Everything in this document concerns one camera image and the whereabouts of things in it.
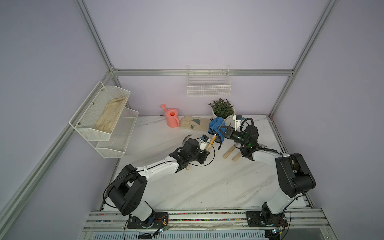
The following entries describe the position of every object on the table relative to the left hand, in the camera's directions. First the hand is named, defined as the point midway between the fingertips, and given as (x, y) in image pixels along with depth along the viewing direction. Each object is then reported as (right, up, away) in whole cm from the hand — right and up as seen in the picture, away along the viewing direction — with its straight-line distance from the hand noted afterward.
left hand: (206, 153), depth 86 cm
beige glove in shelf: (-53, +21, -6) cm, 57 cm away
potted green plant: (+13, +28, +15) cm, 34 cm away
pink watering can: (-23, +20, +22) cm, 38 cm away
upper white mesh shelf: (-59, +20, -8) cm, 63 cm away
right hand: (+7, +14, 0) cm, 15 cm away
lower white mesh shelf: (-54, +10, +7) cm, 55 cm away
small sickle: (+16, -1, +12) cm, 20 cm away
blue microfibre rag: (+7, +16, -3) cm, 18 cm away
